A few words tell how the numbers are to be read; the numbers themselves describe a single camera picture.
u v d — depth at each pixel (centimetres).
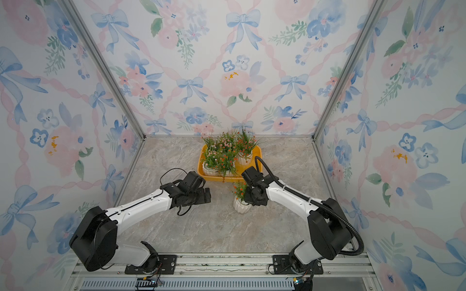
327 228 43
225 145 97
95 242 41
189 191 66
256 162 78
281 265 73
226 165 89
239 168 106
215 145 95
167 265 74
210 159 88
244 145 95
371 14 71
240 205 83
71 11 69
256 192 62
